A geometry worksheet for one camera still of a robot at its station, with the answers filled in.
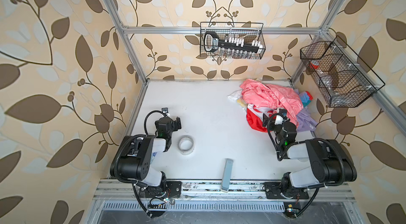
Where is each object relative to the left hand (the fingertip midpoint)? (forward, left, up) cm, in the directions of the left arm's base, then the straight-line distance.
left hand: (170, 117), depth 94 cm
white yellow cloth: (+21, -42, -2) cm, 47 cm away
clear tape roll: (-19, -11, -5) cm, 23 cm away
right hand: (+1, -61, +4) cm, 61 cm away
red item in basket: (+22, -81, +25) cm, 88 cm away
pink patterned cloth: (+11, -63, +8) cm, 64 cm away
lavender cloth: (+2, -84, -4) cm, 84 cm away
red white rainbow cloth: (+1, -53, 0) cm, 53 cm away
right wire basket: (+6, -86, +30) cm, 91 cm away
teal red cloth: (+17, -87, +1) cm, 89 cm away
